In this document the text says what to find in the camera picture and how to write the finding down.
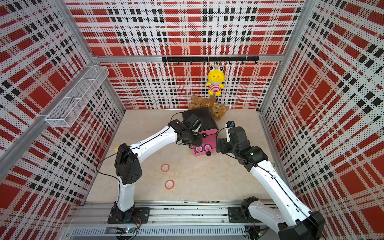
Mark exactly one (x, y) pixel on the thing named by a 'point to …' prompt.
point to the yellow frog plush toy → (216, 77)
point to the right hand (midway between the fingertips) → (227, 140)
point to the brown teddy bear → (218, 110)
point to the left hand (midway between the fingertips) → (199, 142)
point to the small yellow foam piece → (116, 148)
